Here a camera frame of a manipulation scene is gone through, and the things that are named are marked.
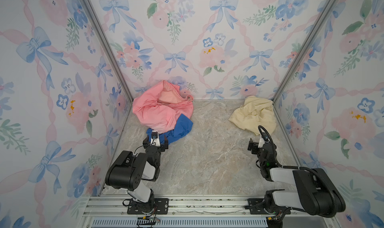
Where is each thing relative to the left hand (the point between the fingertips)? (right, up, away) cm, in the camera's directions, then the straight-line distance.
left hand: (157, 134), depth 90 cm
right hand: (+62, -3, +1) cm, 62 cm away
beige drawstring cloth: (+65, +14, +14) cm, 68 cm away
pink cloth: (-2, +16, +10) cm, 19 cm away
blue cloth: (+15, +5, +11) cm, 19 cm away
